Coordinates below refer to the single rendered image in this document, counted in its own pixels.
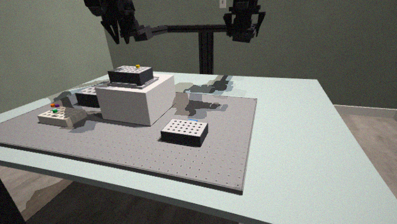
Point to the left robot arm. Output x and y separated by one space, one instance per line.
243 23

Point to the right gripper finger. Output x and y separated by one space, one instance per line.
122 25
106 25

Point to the cream tube rack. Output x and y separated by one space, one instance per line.
67 116

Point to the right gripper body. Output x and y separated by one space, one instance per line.
117 15

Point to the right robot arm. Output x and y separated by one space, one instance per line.
99 7

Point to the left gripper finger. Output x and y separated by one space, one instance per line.
227 20
260 19

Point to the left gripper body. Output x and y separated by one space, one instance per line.
251 10

